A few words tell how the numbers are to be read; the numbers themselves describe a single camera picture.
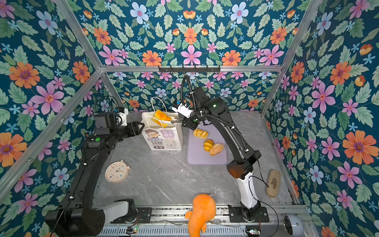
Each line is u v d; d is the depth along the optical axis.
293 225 0.64
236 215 0.73
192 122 0.62
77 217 0.37
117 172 0.86
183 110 0.62
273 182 0.82
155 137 0.85
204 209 0.68
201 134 1.01
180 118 0.75
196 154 0.96
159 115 0.74
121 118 0.60
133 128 0.65
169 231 0.70
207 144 0.97
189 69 0.93
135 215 0.72
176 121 0.74
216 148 0.93
